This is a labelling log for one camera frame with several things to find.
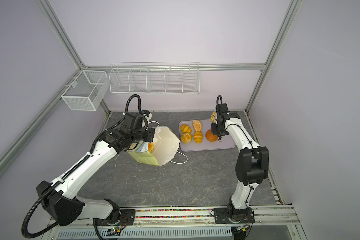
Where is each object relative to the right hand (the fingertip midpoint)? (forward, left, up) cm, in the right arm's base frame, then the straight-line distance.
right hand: (218, 132), depth 91 cm
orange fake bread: (+12, +12, -8) cm, 19 cm away
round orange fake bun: (+4, +3, -12) cm, 13 cm away
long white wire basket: (+33, +41, +17) cm, 55 cm away
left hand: (-10, +36, +12) cm, 39 cm away
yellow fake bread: (+2, +20, -9) cm, 22 cm away
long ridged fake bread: (+14, +1, -2) cm, 14 cm away
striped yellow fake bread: (+4, +12, -11) cm, 16 cm away
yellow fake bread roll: (+10, +21, -9) cm, 25 cm away
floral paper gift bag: (-4, +33, -9) cm, 34 cm away
